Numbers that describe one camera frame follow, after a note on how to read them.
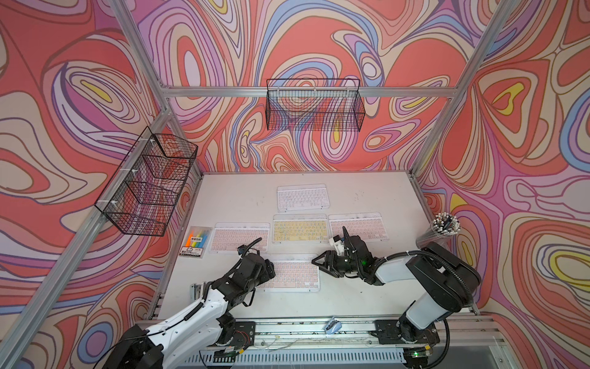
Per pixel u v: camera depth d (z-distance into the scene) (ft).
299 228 3.23
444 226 2.74
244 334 2.38
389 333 2.41
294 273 2.83
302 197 3.55
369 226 3.24
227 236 3.15
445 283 1.50
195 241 3.06
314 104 3.15
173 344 1.45
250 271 2.14
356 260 2.31
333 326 2.42
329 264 2.57
